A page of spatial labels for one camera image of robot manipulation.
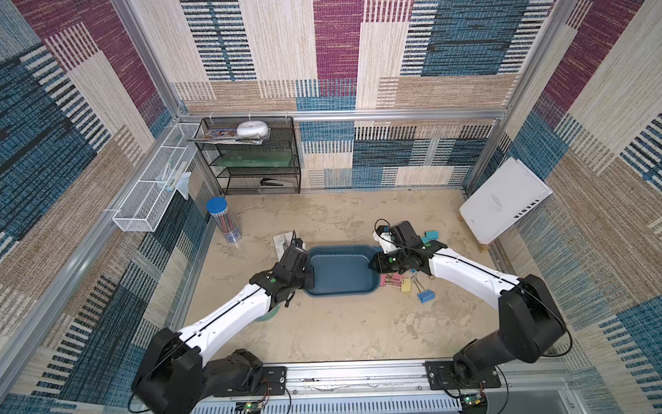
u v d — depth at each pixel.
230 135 0.92
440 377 0.73
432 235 1.06
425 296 0.90
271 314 0.88
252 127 0.90
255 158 0.97
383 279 0.92
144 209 0.92
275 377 0.75
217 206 0.91
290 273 0.64
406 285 0.89
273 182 1.09
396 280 0.90
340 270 0.90
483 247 0.97
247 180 1.19
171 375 0.40
